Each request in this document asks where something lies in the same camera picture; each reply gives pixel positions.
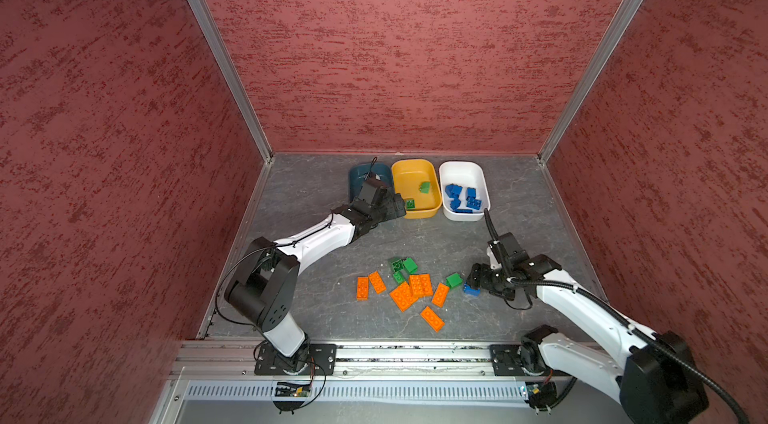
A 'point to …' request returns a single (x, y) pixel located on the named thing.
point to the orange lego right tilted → (440, 295)
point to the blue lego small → (471, 193)
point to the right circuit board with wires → (542, 396)
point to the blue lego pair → (453, 191)
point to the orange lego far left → (362, 288)
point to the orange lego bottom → (434, 321)
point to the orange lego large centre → (403, 296)
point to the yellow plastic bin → (417, 181)
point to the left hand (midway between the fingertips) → (392, 210)
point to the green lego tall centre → (398, 274)
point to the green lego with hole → (410, 204)
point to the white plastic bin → (464, 189)
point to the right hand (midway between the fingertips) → (476, 291)
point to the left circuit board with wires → (285, 389)
